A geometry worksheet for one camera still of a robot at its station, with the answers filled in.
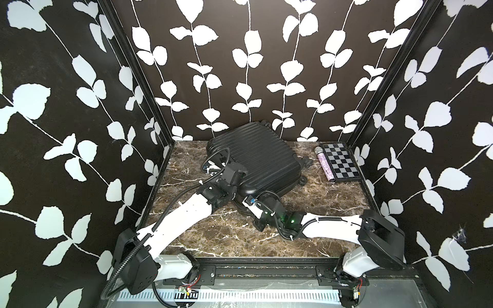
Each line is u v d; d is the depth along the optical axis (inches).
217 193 21.9
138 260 15.1
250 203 27.5
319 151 44.8
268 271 30.1
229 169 22.5
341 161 43.3
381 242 17.4
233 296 27.6
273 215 23.8
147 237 16.2
